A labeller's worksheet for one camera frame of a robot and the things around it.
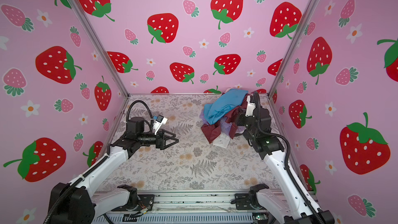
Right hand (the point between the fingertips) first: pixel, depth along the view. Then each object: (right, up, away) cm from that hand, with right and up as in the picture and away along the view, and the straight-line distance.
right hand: (238, 107), depth 73 cm
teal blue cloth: (-5, +2, +12) cm, 13 cm away
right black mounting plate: (+2, -46, 0) cm, 46 cm away
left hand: (-30, -15, +1) cm, 34 cm away
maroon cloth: (-12, -14, +19) cm, 27 cm away
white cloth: (-5, -21, +22) cm, 31 cm away
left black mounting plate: (-45, -46, 0) cm, 64 cm away
